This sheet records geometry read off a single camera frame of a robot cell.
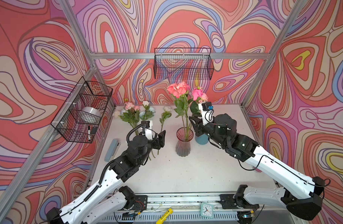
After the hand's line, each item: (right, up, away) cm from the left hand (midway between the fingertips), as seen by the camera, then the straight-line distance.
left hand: (161, 131), depth 70 cm
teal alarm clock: (+23, -41, 0) cm, 47 cm away
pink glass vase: (+13, -4, +12) cm, 18 cm away
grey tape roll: (-38, +10, +4) cm, 39 cm away
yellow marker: (+2, -43, -1) cm, 43 cm away
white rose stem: (+1, +9, +40) cm, 41 cm away
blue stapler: (-32, -14, +17) cm, 39 cm away
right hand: (+15, +5, -5) cm, 17 cm away
